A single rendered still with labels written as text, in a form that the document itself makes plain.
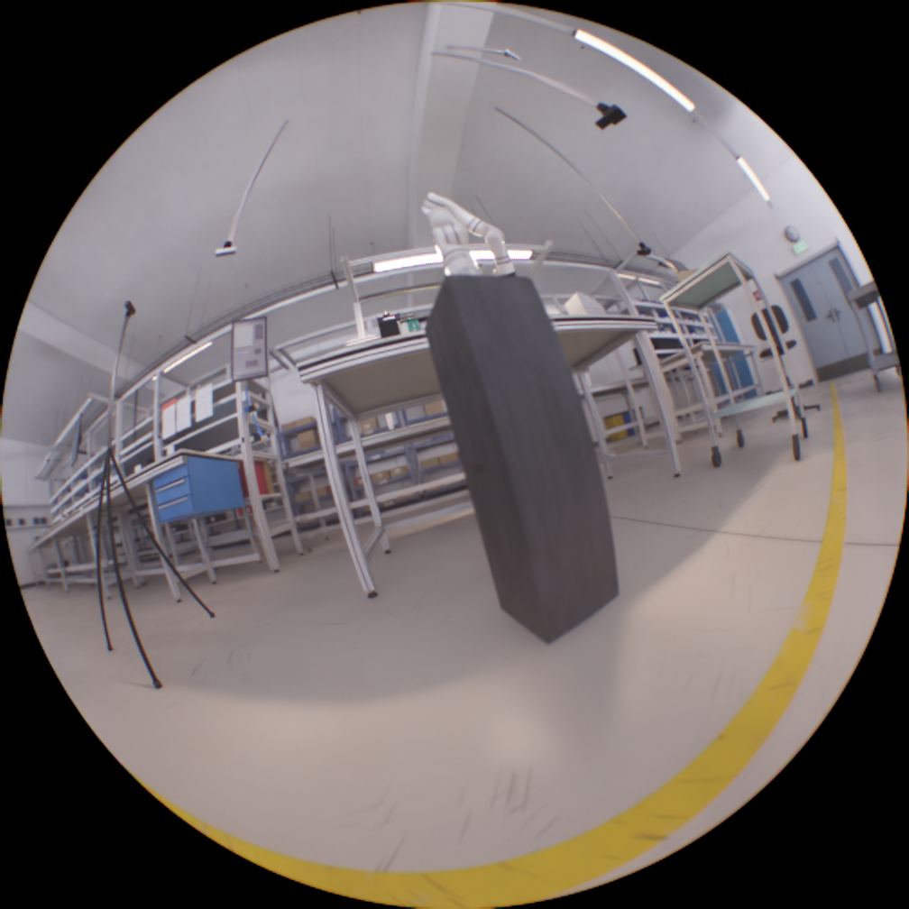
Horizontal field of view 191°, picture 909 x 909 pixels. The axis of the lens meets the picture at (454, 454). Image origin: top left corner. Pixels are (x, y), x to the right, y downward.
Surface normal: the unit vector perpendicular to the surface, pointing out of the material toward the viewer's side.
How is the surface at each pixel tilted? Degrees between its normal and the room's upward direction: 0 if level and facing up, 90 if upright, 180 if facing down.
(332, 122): 180
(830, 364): 90
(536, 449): 90
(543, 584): 90
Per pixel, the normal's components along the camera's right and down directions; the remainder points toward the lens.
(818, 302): -0.95, 0.26
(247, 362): 0.57, 0.00
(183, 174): 0.26, 0.96
